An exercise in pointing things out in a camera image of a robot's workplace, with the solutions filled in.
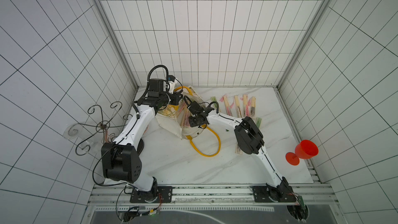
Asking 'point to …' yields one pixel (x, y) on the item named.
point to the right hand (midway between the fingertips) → (195, 117)
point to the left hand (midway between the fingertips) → (181, 98)
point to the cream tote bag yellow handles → (176, 118)
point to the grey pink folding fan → (252, 103)
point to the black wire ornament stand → (101, 128)
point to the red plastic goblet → (305, 149)
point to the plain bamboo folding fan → (237, 99)
